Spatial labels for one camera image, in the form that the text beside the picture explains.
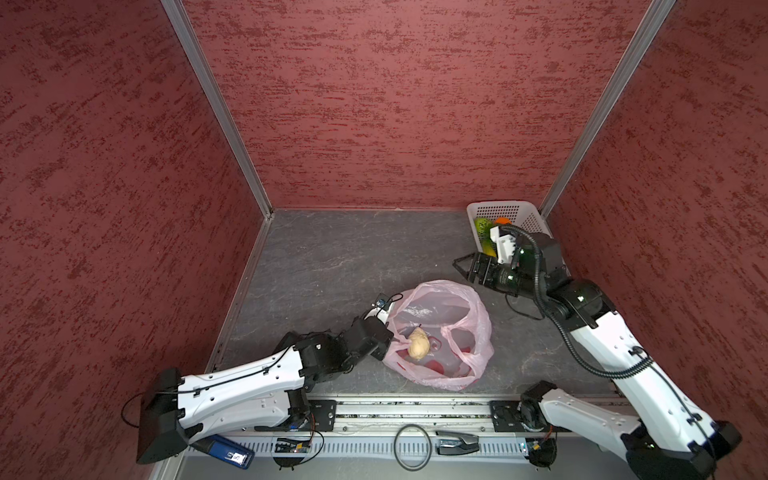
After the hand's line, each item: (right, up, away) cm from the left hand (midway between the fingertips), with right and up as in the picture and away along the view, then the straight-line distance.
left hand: (385, 330), depth 76 cm
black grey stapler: (+16, -25, -6) cm, 31 cm away
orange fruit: (+45, +31, +38) cm, 67 cm away
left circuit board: (-24, -28, -3) cm, 37 cm away
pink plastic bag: (+19, +1, -2) cm, 19 cm away
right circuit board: (+38, -28, -5) cm, 48 cm away
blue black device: (-36, -25, -9) cm, 45 cm away
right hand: (+18, +15, -8) cm, 25 cm away
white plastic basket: (+52, +34, +35) cm, 71 cm away
